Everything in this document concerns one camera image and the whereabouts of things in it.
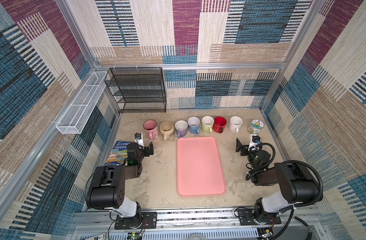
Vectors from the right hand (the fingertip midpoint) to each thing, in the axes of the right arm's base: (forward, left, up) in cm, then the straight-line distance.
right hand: (245, 139), depth 90 cm
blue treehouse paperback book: (-3, +77, -8) cm, 77 cm away
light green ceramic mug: (+14, +21, -1) cm, 25 cm away
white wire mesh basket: (+2, +87, +23) cm, 90 cm away
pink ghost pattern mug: (+10, +57, 0) cm, 58 cm away
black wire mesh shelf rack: (+40, +68, +8) cm, 80 cm away
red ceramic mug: (+17, +11, -5) cm, 21 cm away
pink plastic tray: (-13, +28, -10) cm, 32 cm away
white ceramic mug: (+13, +2, -2) cm, 13 cm away
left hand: (+3, +61, -2) cm, 61 cm away
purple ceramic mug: (+17, +38, -9) cm, 42 cm away
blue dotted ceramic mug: (+17, +29, -4) cm, 34 cm away
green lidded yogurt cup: (+13, -12, -3) cm, 18 cm away
